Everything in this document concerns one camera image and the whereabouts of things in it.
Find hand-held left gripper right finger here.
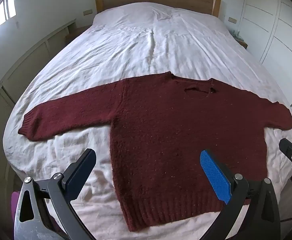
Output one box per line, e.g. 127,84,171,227
200,149,282,240

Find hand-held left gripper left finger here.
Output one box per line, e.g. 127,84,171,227
13,148,97,240

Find dark red knitted sweater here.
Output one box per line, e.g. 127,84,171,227
18,71,292,232

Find purple cloth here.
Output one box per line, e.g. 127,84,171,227
9,191,21,230

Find wooden nightstand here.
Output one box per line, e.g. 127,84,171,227
232,31,248,49
65,26,91,47

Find white wardrobe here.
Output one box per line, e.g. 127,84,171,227
239,0,292,105

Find bed with white sheet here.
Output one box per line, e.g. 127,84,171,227
1,2,292,240

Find low white wall cabinet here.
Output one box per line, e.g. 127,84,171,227
0,19,78,230

